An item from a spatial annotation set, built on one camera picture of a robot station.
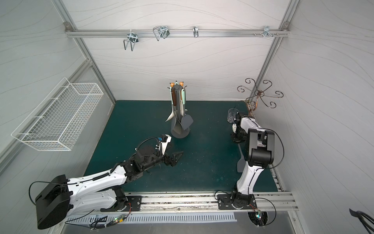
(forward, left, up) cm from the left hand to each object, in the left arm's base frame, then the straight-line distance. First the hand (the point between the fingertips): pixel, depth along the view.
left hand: (178, 149), depth 75 cm
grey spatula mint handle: (+23, -3, -5) cm, 24 cm away
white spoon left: (+24, +6, -1) cm, 25 cm away
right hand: (+14, -40, -15) cm, 45 cm away
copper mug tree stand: (+55, -58, -18) cm, 82 cm away
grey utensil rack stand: (+18, +3, -9) cm, 21 cm away
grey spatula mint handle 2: (0, -38, -19) cm, 42 cm away
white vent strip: (-28, +9, -18) cm, 34 cm away
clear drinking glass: (+37, -37, -14) cm, 54 cm away
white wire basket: (+7, +58, +14) cm, 60 cm away
